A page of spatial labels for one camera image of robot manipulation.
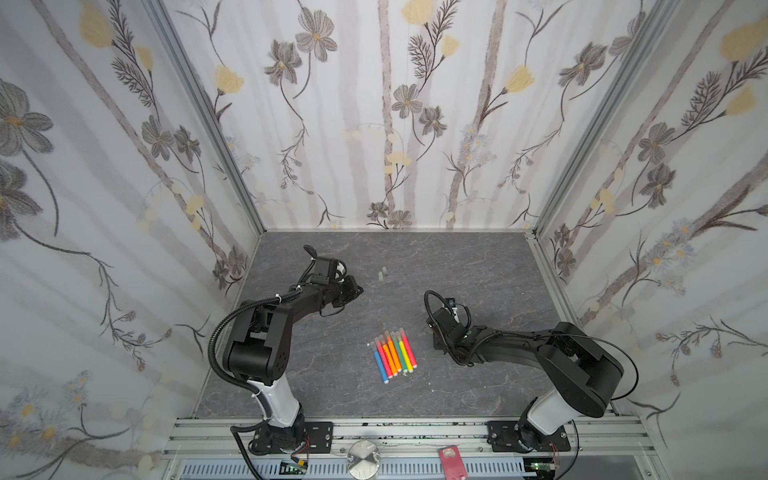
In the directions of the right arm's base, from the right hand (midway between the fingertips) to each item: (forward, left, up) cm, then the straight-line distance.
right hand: (435, 325), depth 92 cm
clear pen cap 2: (+20, +18, -4) cm, 27 cm away
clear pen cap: (+22, +17, -3) cm, 28 cm away
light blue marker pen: (-12, +17, -1) cm, 21 cm away
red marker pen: (-11, +16, -1) cm, 19 cm away
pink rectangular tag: (-36, -2, +1) cm, 36 cm away
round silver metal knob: (-36, +19, +14) cm, 43 cm away
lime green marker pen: (-10, +9, -1) cm, 14 cm away
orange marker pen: (-9, +13, -2) cm, 15 cm away
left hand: (+12, +25, +4) cm, 28 cm away
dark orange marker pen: (-10, +14, -2) cm, 17 cm away
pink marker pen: (-7, +8, -1) cm, 11 cm away
